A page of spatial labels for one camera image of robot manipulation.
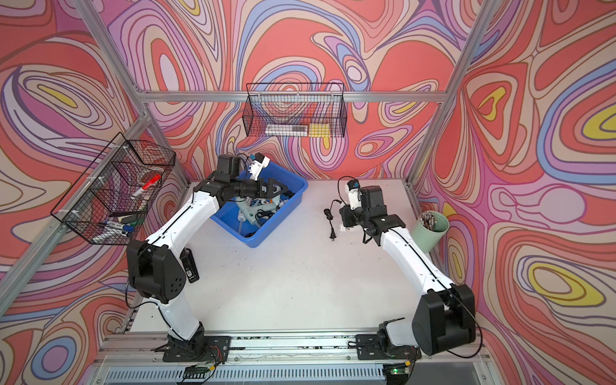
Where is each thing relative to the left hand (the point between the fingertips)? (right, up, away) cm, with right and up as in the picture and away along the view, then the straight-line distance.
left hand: (281, 189), depth 80 cm
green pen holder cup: (+53, -14, +4) cm, 55 cm away
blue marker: (-45, -12, -12) cm, 48 cm away
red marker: (-40, +3, -5) cm, 41 cm away
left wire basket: (-53, -5, -7) cm, 54 cm away
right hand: (+23, -9, +4) cm, 25 cm away
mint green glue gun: (-15, -9, +18) cm, 25 cm away
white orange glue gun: (+17, -10, +12) cm, 23 cm away
